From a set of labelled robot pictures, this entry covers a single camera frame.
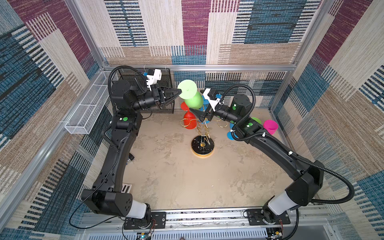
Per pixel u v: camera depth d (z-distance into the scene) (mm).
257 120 939
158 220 731
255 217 730
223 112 584
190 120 890
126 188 812
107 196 382
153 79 540
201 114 586
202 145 991
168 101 532
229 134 558
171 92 564
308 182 406
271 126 923
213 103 550
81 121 907
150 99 508
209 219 753
